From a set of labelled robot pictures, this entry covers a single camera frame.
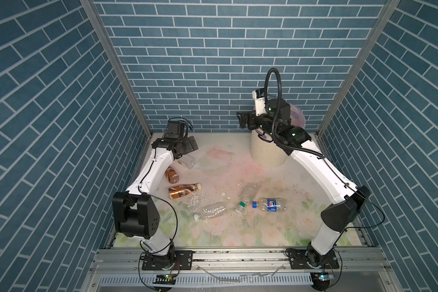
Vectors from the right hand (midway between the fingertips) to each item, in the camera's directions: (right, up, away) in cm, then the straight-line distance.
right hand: (250, 110), depth 73 cm
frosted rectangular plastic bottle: (-32, -23, +32) cm, 51 cm away
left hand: (-26, -14, +14) cm, 33 cm away
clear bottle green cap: (+2, -39, +21) cm, 44 cm away
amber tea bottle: (-34, -37, +16) cm, 52 cm away
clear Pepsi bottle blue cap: (+11, -42, +12) cm, 45 cm away
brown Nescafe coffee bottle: (-38, -31, +21) cm, 53 cm away
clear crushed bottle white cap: (-18, -46, +12) cm, 51 cm away
